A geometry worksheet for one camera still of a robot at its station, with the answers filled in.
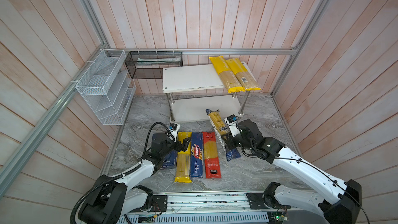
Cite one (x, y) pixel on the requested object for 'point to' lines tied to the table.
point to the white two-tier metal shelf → (190, 90)
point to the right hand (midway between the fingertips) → (223, 135)
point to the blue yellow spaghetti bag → (220, 128)
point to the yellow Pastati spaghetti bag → (184, 160)
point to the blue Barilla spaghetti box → (196, 155)
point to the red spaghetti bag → (212, 165)
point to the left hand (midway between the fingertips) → (184, 137)
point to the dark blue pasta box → (171, 160)
